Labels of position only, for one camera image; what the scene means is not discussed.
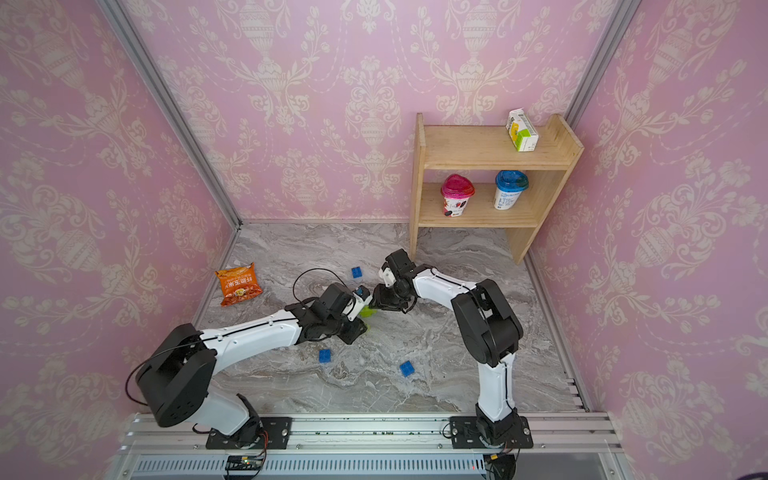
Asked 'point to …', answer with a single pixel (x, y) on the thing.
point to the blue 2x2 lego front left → (325, 355)
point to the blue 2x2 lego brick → (356, 272)
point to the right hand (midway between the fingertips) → (376, 305)
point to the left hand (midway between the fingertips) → (363, 328)
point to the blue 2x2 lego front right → (407, 368)
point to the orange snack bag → (238, 284)
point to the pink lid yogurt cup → (456, 190)
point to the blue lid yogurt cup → (509, 186)
